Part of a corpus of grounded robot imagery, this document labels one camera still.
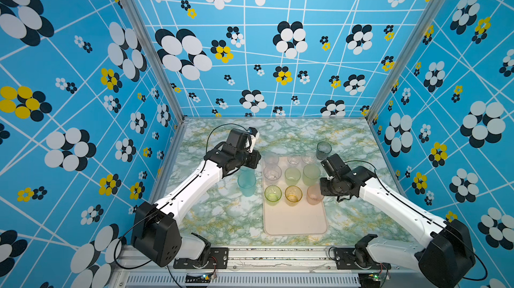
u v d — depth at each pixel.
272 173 0.94
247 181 0.91
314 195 0.88
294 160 0.97
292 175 0.93
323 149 1.02
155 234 0.40
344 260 0.72
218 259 0.74
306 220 0.83
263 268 0.72
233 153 0.61
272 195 0.89
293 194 0.88
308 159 0.99
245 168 0.71
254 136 0.72
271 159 1.00
